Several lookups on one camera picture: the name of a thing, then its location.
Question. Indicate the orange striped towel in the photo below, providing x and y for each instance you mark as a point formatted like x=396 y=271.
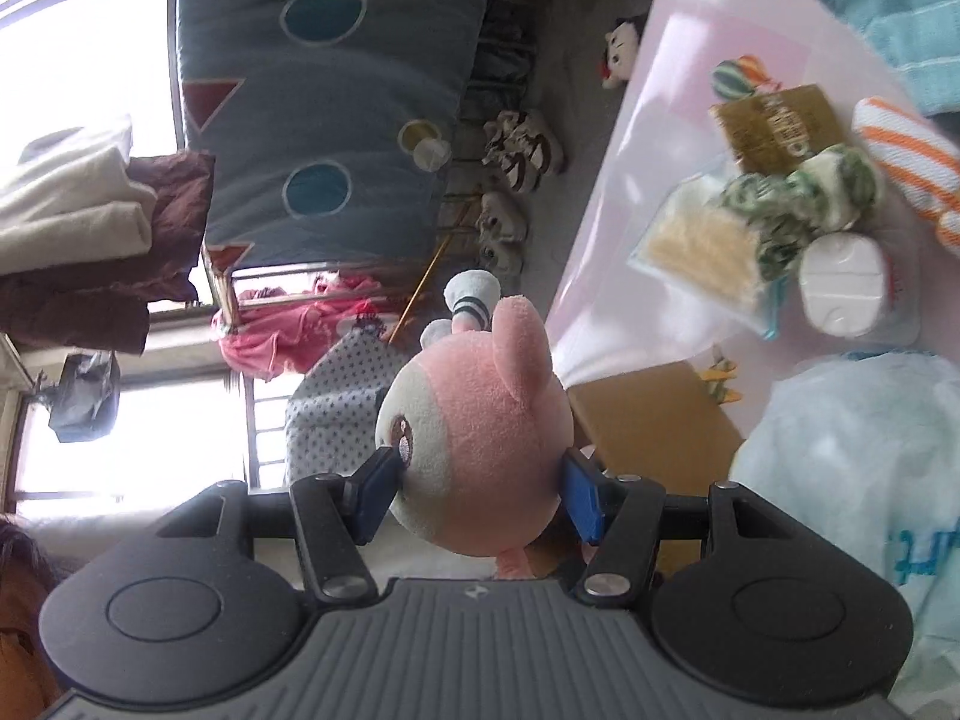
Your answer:
x=907 y=157

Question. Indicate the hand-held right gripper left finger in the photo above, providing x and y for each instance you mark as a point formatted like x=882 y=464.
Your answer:
x=375 y=495

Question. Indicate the dark hanging bag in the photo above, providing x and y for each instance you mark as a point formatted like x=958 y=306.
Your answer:
x=86 y=397

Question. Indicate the green patterned scrunchie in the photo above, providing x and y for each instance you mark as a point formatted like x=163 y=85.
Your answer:
x=795 y=202

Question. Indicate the pink clothes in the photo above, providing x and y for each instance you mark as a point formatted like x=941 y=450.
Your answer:
x=262 y=345

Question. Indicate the pink printed tablecloth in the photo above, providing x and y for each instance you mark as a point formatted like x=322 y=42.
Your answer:
x=675 y=15

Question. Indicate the brown packet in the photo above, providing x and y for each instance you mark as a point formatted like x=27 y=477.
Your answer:
x=780 y=124

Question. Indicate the person's head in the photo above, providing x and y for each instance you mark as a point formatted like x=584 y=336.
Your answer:
x=19 y=637

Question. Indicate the yellow stick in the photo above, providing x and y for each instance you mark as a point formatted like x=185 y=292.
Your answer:
x=420 y=292

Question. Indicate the pink plush toy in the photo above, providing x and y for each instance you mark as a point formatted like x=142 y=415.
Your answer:
x=480 y=420

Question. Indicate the brown cardboard box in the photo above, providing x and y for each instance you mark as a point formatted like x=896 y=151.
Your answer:
x=645 y=420

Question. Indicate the blue patterned quilt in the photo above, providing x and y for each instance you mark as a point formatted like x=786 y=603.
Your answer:
x=337 y=90

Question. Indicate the teal towel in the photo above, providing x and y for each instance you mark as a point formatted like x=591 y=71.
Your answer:
x=892 y=7

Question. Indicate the white polka dot cloth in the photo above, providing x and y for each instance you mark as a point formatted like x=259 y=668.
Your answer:
x=330 y=405

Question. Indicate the brown and white sneaker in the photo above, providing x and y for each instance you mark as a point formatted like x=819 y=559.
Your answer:
x=517 y=127
x=532 y=165

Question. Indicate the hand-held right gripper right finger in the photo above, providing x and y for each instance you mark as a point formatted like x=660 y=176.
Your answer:
x=581 y=495

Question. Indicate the cotton swab bag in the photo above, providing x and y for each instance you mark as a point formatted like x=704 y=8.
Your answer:
x=697 y=255

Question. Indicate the white plastic bag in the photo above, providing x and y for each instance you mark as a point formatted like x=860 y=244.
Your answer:
x=847 y=465

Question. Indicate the white hanging cloth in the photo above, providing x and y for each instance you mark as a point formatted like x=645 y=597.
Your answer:
x=67 y=202

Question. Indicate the black haired plush doll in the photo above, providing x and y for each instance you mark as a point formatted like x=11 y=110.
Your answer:
x=622 y=52

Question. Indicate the brown hanging cloth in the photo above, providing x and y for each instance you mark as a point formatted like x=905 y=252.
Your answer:
x=97 y=307

